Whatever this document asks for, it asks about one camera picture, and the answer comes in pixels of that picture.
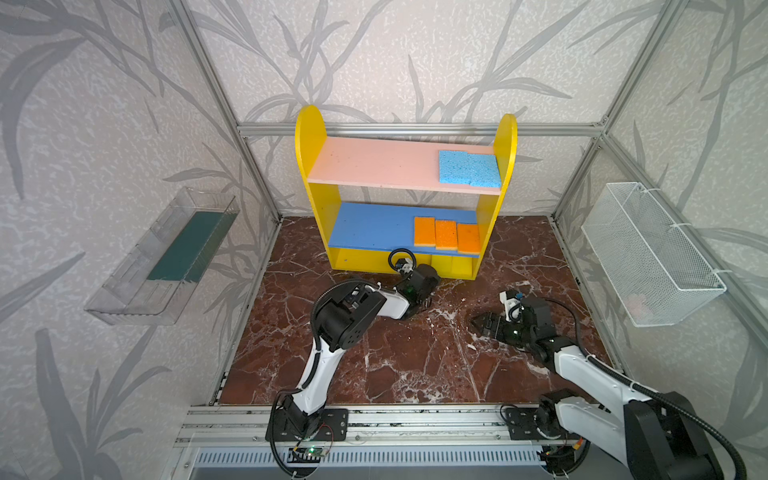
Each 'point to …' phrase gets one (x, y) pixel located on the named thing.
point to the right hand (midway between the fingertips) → (481, 314)
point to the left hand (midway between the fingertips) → (443, 262)
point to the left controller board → (310, 454)
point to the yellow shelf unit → (378, 201)
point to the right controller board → (558, 459)
